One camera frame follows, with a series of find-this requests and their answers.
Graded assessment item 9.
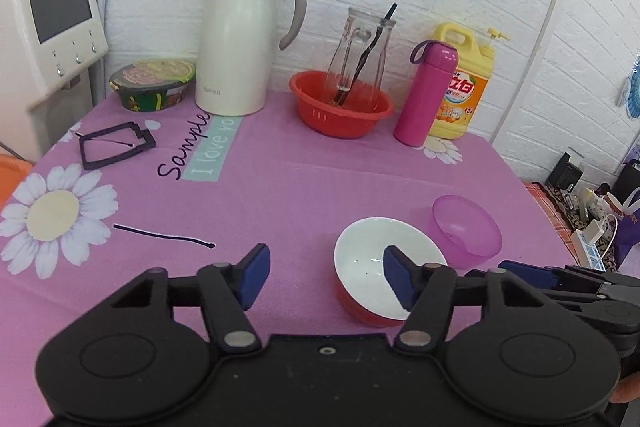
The red bowl white inside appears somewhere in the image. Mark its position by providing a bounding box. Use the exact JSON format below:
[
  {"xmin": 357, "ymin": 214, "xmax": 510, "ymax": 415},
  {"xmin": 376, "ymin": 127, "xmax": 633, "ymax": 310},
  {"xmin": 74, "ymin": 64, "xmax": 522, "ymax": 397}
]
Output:
[{"xmin": 333, "ymin": 217, "xmax": 448, "ymax": 327}]

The white water dispenser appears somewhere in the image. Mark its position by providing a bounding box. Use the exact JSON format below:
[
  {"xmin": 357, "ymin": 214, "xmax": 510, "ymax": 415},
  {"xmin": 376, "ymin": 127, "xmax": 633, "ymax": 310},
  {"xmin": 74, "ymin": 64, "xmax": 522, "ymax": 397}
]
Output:
[{"xmin": 0, "ymin": 0, "xmax": 111, "ymax": 162}]

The purple bag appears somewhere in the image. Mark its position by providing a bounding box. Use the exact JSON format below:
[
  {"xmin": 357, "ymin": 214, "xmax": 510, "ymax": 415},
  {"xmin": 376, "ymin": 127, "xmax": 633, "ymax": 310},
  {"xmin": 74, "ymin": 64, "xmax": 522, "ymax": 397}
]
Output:
[{"xmin": 614, "ymin": 161, "xmax": 640, "ymax": 269}]

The purple plastic bowl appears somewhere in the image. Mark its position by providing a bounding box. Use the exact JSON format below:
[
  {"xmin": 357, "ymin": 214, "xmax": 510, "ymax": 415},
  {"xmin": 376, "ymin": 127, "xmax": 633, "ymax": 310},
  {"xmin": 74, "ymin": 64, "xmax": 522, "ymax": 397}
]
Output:
[{"xmin": 432, "ymin": 194, "xmax": 503, "ymax": 271}]

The red plastic basket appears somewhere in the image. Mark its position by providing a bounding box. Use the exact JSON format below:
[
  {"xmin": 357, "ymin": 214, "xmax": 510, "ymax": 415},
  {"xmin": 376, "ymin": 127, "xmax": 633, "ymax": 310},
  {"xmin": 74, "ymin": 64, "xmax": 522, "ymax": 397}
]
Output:
[{"xmin": 288, "ymin": 71, "xmax": 394, "ymax": 140}]

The glass carafe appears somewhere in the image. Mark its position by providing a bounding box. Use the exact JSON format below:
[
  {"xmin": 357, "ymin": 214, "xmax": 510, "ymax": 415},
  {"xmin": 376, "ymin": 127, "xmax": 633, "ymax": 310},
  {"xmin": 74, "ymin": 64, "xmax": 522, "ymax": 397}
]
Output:
[{"xmin": 324, "ymin": 7, "xmax": 397, "ymax": 110}]

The instant noodle bowl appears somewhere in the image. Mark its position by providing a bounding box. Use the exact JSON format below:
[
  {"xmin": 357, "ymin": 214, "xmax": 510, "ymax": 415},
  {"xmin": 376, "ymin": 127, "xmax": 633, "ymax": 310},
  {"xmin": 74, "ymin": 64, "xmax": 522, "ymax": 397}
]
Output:
[{"xmin": 109, "ymin": 58, "xmax": 197, "ymax": 113}]

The white power strip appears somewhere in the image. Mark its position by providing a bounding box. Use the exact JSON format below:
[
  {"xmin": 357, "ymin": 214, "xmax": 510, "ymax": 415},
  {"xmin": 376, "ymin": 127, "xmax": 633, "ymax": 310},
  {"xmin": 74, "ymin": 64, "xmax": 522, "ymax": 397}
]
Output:
[{"xmin": 574, "ymin": 227, "xmax": 620, "ymax": 271}]

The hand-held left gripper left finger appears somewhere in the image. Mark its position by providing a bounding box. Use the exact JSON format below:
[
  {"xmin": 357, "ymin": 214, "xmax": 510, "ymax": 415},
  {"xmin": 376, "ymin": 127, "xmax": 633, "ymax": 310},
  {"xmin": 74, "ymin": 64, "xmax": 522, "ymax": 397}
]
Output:
[{"xmin": 90, "ymin": 243, "xmax": 272, "ymax": 354}]

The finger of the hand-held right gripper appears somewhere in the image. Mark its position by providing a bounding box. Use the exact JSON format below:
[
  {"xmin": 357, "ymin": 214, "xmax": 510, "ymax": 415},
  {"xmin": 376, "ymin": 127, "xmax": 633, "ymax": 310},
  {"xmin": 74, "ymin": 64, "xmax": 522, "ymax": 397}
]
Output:
[
  {"xmin": 542, "ymin": 291, "xmax": 640, "ymax": 340},
  {"xmin": 497, "ymin": 259, "xmax": 640, "ymax": 295}
]

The orange plastic basin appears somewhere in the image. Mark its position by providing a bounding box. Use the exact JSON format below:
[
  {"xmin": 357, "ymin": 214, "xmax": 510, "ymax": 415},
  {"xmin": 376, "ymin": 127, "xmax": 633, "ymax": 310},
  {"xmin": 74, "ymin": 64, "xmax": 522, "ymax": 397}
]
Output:
[{"xmin": 0, "ymin": 154, "xmax": 35, "ymax": 208}]

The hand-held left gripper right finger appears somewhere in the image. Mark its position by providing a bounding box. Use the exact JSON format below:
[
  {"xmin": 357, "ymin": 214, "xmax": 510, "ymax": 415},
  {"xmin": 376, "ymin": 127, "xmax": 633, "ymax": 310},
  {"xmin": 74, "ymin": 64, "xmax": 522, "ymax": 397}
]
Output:
[{"xmin": 383, "ymin": 245, "xmax": 556, "ymax": 351}]

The white thermos jug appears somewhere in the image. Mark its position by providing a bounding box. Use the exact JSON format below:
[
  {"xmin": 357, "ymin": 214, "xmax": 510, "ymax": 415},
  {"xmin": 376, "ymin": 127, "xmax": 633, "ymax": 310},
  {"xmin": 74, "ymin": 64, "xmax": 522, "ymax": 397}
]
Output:
[{"xmin": 195, "ymin": 0, "xmax": 307, "ymax": 116}]

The black plastic frame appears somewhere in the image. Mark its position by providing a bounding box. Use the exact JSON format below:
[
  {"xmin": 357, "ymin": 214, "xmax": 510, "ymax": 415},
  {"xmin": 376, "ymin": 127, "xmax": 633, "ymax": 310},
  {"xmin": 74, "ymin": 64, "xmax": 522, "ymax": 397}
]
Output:
[{"xmin": 79, "ymin": 121, "xmax": 157, "ymax": 171}]

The white wall pipe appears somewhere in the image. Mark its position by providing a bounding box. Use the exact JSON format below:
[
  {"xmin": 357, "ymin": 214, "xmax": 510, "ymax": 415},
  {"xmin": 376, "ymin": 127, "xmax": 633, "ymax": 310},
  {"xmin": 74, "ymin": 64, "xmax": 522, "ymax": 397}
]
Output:
[{"xmin": 490, "ymin": 0, "xmax": 581, "ymax": 144}]

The black stirring stick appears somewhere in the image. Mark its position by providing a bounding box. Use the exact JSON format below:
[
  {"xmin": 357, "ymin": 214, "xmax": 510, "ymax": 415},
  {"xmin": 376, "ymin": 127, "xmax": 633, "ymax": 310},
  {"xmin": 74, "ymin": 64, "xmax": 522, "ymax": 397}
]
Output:
[{"xmin": 334, "ymin": 2, "xmax": 398, "ymax": 106}]

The pink floral tablecloth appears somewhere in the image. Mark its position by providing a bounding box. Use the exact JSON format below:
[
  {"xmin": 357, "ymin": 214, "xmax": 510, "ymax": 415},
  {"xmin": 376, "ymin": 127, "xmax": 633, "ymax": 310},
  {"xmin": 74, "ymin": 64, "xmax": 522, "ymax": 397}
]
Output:
[{"xmin": 0, "ymin": 89, "xmax": 576, "ymax": 427}]

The yellow detergent bottle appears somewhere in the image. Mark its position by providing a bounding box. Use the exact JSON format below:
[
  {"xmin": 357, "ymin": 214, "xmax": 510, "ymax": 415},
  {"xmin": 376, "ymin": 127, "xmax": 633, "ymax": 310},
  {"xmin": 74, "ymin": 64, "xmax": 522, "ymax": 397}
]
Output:
[{"xmin": 427, "ymin": 22, "xmax": 512, "ymax": 141}]

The black box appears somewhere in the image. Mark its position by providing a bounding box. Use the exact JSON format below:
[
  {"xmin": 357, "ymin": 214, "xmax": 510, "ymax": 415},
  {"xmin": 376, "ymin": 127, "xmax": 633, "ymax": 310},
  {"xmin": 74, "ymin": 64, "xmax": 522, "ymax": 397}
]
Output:
[{"xmin": 546, "ymin": 151, "xmax": 584, "ymax": 190}]

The pink thermos bottle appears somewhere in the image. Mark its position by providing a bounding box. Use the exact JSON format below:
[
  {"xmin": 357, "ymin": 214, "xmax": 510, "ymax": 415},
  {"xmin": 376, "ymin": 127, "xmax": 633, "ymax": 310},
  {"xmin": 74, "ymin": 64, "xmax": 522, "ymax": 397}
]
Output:
[{"xmin": 393, "ymin": 40, "xmax": 459, "ymax": 146}]

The blue wall hanging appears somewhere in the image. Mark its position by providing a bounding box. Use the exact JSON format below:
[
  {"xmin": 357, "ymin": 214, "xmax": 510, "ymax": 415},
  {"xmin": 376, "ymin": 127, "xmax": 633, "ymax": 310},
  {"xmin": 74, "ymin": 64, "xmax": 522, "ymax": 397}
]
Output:
[{"xmin": 617, "ymin": 52, "xmax": 640, "ymax": 120}]

